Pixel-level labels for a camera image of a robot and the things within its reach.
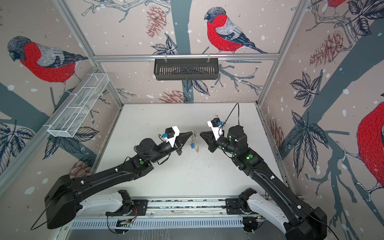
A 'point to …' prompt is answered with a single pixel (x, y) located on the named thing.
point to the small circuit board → (124, 223)
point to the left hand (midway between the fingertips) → (190, 133)
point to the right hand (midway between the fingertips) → (200, 135)
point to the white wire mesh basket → (68, 121)
